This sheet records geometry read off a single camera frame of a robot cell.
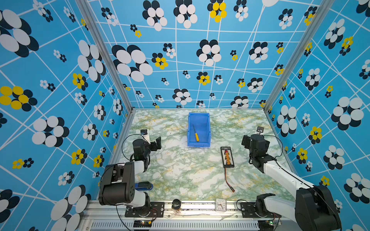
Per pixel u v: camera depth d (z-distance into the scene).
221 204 0.74
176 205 0.65
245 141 0.81
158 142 0.85
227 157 0.91
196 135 1.02
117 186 0.44
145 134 0.79
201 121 1.18
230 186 0.81
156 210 0.72
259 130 0.74
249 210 0.73
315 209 0.42
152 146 0.83
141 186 0.85
